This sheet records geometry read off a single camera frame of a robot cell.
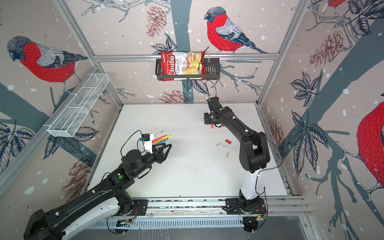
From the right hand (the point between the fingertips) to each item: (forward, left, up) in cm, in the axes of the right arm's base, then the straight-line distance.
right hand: (206, 121), depth 94 cm
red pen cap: (-7, -15, -13) cm, 21 cm away
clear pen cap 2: (-10, -13, -14) cm, 21 cm away
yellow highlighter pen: (-7, +29, -11) cm, 32 cm away
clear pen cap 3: (-16, -14, -14) cm, 25 cm away
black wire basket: (+26, -4, +21) cm, 34 cm away
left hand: (-24, +19, +10) cm, 32 cm away
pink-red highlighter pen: (+6, -4, -13) cm, 15 cm away
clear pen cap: (-9, -8, -14) cm, 18 cm away
